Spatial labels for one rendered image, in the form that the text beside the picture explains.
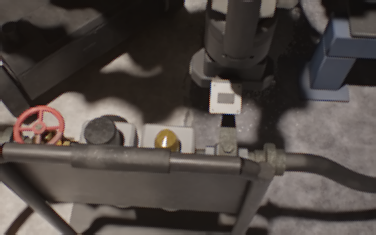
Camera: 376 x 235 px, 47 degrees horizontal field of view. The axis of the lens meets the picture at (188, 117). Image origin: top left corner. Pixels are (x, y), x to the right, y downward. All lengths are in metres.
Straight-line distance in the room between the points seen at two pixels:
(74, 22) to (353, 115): 0.79
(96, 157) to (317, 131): 0.80
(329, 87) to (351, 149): 0.18
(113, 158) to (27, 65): 0.63
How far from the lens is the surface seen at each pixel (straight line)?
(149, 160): 0.53
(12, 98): 1.15
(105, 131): 0.62
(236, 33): 0.47
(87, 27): 1.16
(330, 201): 1.16
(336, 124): 1.25
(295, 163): 0.67
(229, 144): 0.64
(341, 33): 1.10
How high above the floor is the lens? 1.06
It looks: 62 degrees down
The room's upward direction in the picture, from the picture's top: straight up
